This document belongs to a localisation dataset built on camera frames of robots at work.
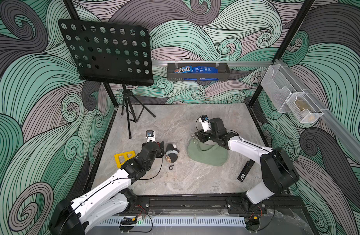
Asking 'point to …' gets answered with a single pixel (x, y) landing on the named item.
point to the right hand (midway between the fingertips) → (199, 131)
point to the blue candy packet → (200, 69)
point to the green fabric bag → (209, 152)
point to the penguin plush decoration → (171, 154)
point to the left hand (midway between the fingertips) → (158, 140)
